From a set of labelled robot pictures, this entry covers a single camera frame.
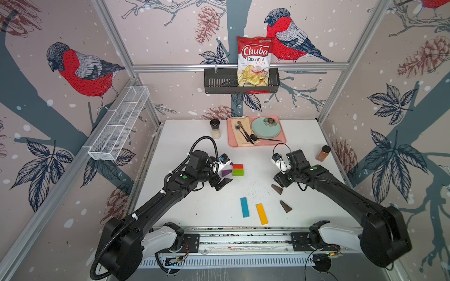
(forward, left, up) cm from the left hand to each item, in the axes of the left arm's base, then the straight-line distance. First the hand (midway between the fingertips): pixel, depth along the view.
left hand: (227, 167), depth 79 cm
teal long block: (-13, -8, -17) cm, 23 cm away
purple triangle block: (+4, +2, -14) cm, 15 cm away
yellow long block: (-16, -16, -17) cm, 29 cm away
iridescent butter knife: (+37, -10, -16) cm, 41 cm away
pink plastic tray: (+29, -4, -16) cm, 34 cm away
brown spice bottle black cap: (+14, -53, -10) cm, 56 cm away
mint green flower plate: (+40, -26, -16) cm, 51 cm away
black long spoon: (+30, -17, -15) cm, 38 cm away
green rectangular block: (+5, -5, -16) cm, 17 cm away
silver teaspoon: (+40, -6, -16) cm, 43 cm away
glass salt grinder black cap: (+32, +8, -12) cm, 35 cm away
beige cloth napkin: (+34, -10, -16) cm, 39 cm away
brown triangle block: (-5, -27, -16) cm, 31 cm away
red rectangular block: (+9, -5, -15) cm, 18 cm away
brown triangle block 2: (-14, -28, -15) cm, 35 cm away
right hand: (+2, -26, -8) cm, 28 cm away
